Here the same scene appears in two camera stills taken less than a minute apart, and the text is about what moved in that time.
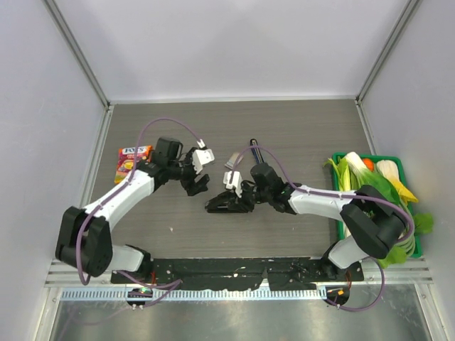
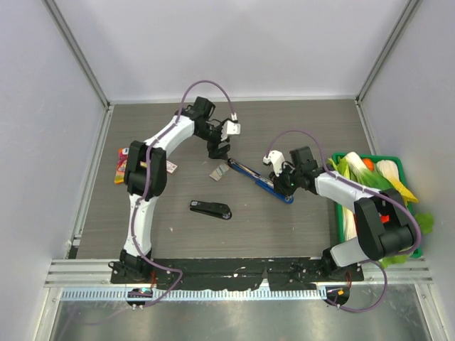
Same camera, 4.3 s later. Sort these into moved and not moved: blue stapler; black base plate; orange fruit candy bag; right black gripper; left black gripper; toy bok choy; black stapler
Moved: black stapler; right black gripper; blue stapler; left black gripper
Not moved: orange fruit candy bag; toy bok choy; black base plate
